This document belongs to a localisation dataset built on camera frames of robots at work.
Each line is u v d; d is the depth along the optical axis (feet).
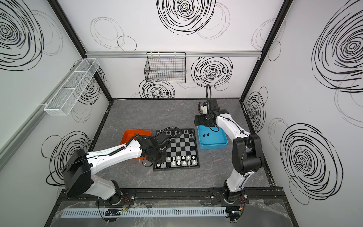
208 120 2.23
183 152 2.91
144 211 2.31
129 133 3.16
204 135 3.17
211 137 3.22
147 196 2.47
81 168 1.36
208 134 3.22
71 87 2.36
